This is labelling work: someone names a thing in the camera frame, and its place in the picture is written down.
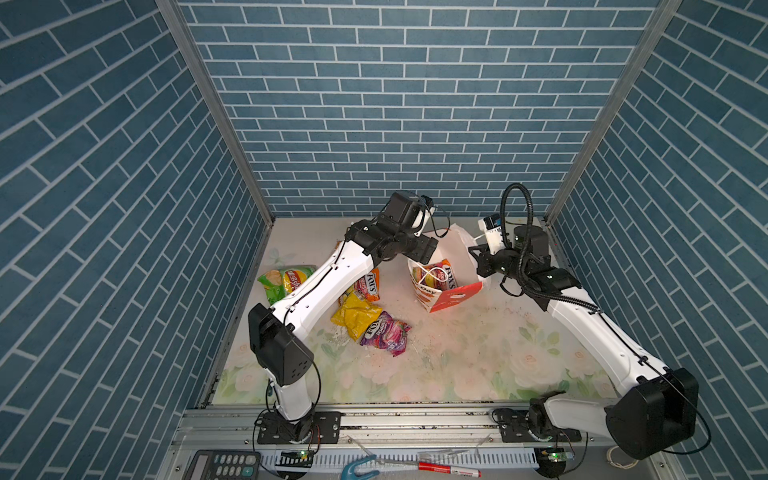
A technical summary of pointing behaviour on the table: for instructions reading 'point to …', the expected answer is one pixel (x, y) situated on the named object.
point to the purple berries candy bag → (386, 332)
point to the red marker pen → (434, 467)
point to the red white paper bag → (454, 246)
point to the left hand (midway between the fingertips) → (423, 240)
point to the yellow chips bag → (355, 314)
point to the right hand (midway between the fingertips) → (469, 244)
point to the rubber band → (617, 464)
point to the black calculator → (224, 465)
